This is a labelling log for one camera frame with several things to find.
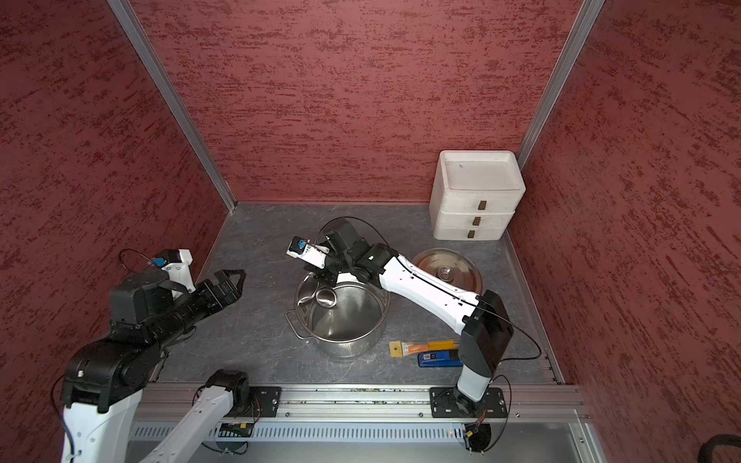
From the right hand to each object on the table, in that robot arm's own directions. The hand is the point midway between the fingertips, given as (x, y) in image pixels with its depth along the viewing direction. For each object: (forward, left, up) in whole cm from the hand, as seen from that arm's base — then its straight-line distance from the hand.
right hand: (311, 267), depth 75 cm
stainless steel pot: (-5, -7, -24) cm, 25 cm away
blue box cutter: (-19, -35, -18) cm, 44 cm away
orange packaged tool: (-15, -23, -23) cm, 36 cm away
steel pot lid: (+12, -44, -21) cm, 50 cm away
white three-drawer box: (+27, -50, 0) cm, 57 cm away
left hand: (-10, +15, +9) cm, 20 cm away
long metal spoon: (0, -1, -19) cm, 19 cm away
